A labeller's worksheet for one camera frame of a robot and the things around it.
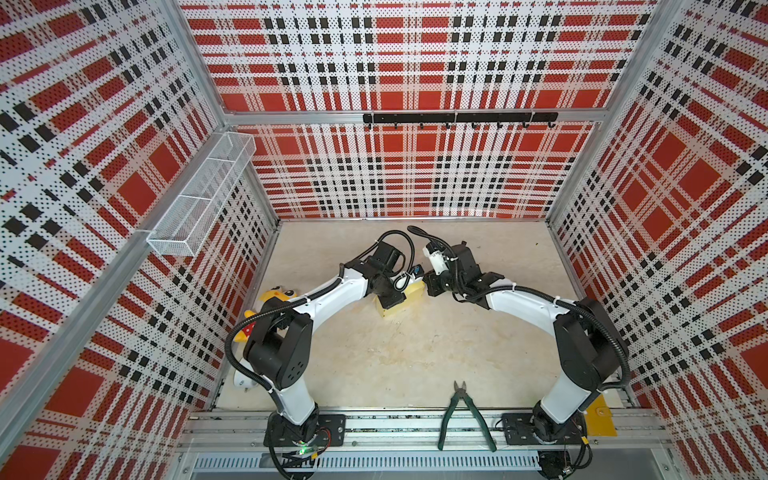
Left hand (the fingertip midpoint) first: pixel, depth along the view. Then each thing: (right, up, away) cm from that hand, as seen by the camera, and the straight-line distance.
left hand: (398, 290), depth 90 cm
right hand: (+8, +4, 0) cm, 9 cm away
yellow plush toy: (-39, -1, +3) cm, 39 cm away
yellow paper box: (+4, -1, -2) cm, 5 cm away
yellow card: (+51, -30, -16) cm, 62 cm away
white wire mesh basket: (-67, +21, +3) cm, 71 cm away
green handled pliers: (+17, -26, -11) cm, 33 cm away
